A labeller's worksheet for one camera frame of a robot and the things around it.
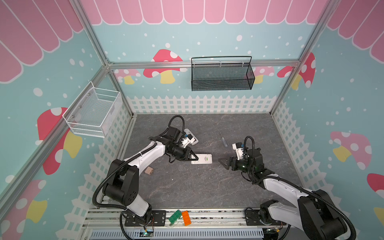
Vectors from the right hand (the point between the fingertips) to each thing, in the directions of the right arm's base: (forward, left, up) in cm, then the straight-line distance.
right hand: (222, 159), depth 83 cm
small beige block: (-2, +43, -9) cm, 44 cm away
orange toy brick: (-27, +19, -10) cm, 35 cm away
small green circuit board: (-33, +39, -13) cm, 53 cm away
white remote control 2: (0, +11, +1) cm, 11 cm away
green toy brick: (-27, +25, -9) cm, 38 cm away
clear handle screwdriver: (+20, -5, -10) cm, 22 cm away
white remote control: (+9, +18, +11) cm, 23 cm away
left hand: (-3, +15, +3) cm, 15 cm away
